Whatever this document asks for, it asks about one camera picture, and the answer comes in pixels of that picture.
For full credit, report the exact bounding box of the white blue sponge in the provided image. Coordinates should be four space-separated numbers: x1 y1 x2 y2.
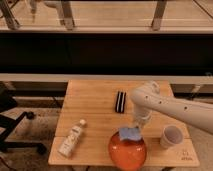
119 127 142 141

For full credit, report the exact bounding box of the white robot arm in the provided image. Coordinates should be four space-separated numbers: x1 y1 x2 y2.
130 81 213 135

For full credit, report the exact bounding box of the orange ceramic bowl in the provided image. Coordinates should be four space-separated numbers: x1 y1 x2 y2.
108 132 147 171

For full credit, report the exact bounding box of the black white striped object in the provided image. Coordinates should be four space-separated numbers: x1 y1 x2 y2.
115 91 126 113

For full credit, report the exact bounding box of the white paper cup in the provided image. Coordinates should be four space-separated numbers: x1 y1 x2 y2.
160 125 183 149

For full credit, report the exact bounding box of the wooden table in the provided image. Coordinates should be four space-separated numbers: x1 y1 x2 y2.
49 80 199 167

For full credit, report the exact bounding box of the white plastic bottle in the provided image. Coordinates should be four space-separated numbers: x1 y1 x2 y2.
58 119 86 157

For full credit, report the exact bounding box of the black office chair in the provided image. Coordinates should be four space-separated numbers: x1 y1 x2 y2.
0 85 47 155

